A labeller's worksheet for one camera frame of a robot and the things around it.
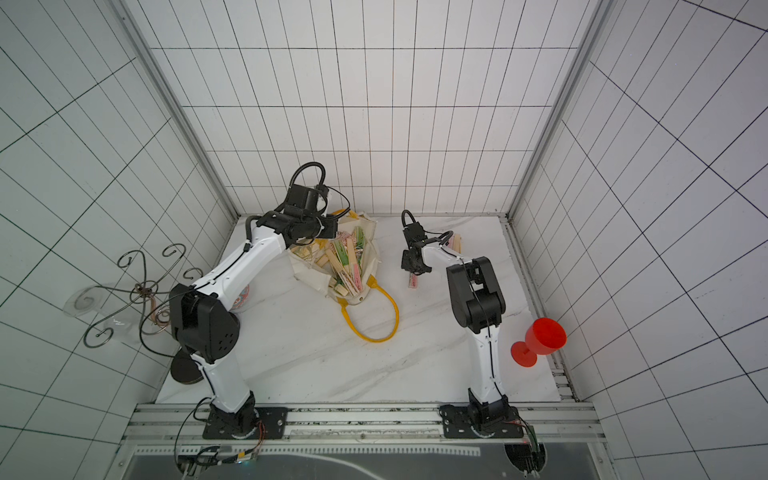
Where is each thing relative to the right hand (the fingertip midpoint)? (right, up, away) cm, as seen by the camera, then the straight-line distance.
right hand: (418, 259), depth 106 cm
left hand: (-27, +10, -19) cm, 35 cm away
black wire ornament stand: (-64, -6, -43) cm, 77 cm away
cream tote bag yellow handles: (-26, -2, -7) cm, 27 cm away
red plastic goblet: (+28, -17, -33) cm, 47 cm away
